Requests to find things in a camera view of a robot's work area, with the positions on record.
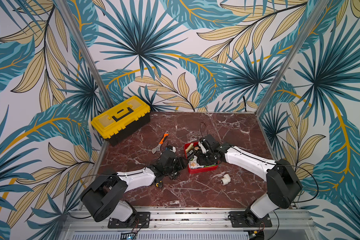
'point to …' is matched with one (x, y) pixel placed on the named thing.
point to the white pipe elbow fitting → (226, 179)
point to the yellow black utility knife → (157, 183)
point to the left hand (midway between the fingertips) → (186, 164)
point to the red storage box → (192, 150)
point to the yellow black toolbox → (117, 124)
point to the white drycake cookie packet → (193, 164)
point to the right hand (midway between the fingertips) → (199, 160)
